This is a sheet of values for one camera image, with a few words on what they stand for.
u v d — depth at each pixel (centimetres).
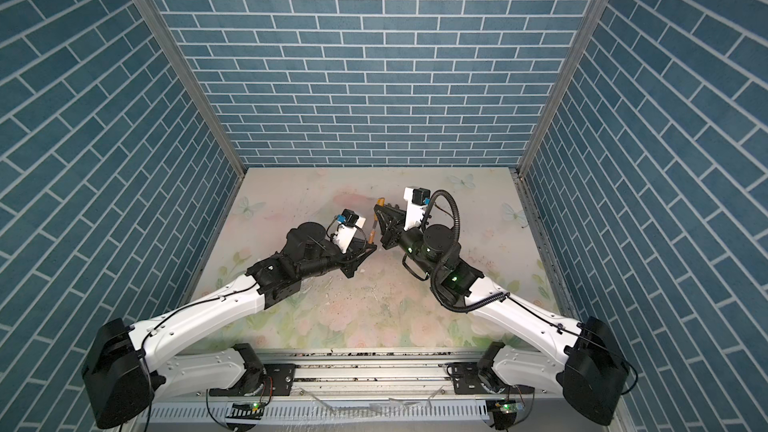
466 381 73
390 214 64
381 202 68
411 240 61
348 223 63
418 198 61
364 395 72
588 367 39
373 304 87
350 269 66
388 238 61
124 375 38
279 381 73
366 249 72
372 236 70
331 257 64
